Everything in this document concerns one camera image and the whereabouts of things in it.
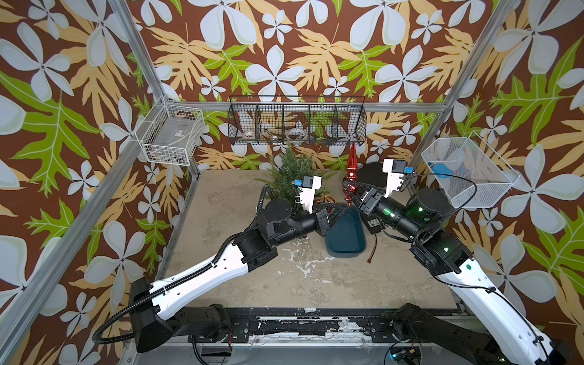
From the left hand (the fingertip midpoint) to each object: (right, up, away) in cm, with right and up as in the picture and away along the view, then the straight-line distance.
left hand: (348, 206), depth 55 cm
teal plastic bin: (+9, -16, +40) cm, 44 cm away
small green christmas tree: (-11, +11, +20) cm, 25 cm away
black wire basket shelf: (-13, +35, +41) cm, 56 cm away
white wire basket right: (+52, +10, +26) cm, 59 cm away
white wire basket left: (-61, +26, +31) cm, 73 cm away
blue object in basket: (+43, +13, +31) cm, 55 cm away
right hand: (-1, +6, +1) cm, 6 cm away
